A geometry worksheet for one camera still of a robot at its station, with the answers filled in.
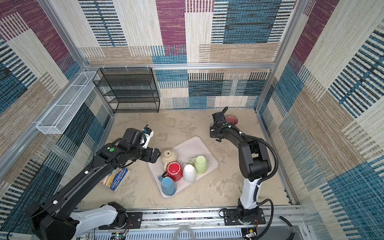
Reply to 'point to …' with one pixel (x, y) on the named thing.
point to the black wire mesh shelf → (129, 90)
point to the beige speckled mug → (167, 156)
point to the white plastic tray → (193, 147)
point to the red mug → (174, 169)
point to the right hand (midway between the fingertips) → (216, 133)
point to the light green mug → (200, 163)
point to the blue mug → (168, 185)
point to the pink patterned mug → (231, 119)
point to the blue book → (114, 180)
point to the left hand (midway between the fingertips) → (153, 149)
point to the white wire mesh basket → (61, 116)
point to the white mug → (189, 173)
